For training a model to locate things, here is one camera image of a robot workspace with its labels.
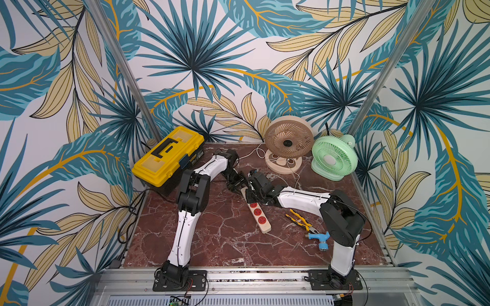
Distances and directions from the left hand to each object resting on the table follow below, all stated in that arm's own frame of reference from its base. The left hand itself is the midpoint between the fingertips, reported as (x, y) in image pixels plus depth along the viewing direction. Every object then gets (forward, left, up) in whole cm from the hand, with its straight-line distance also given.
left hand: (246, 189), depth 96 cm
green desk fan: (+7, -39, +18) cm, 44 cm away
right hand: (-3, 0, +2) cm, 4 cm away
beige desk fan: (+16, -19, +21) cm, 32 cm away
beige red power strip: (-13, -5, +1) cm, 14 cm away
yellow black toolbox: (+4, +38, +14) cm, 41 cm away
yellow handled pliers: (-15, -26, -3) cm, 30 cm away
